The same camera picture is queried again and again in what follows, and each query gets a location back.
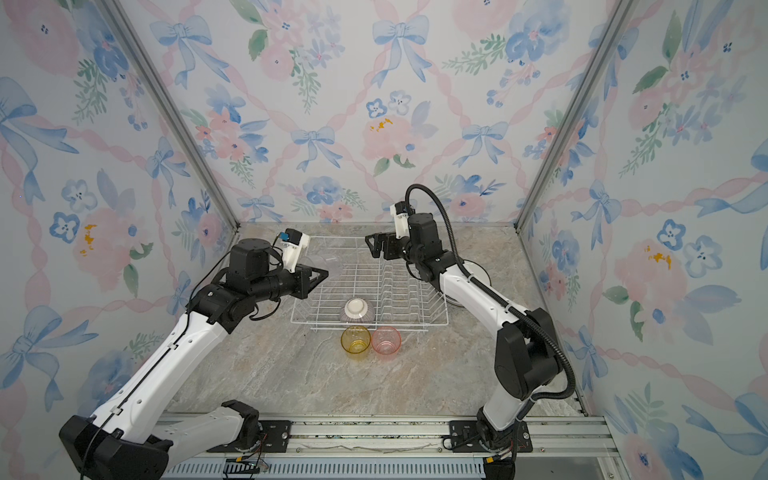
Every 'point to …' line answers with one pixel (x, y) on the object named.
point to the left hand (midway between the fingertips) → (326, 270)
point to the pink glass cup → (386, 342)
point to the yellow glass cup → (355, 341)
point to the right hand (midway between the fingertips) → (380, 234)
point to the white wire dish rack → (401, 298)
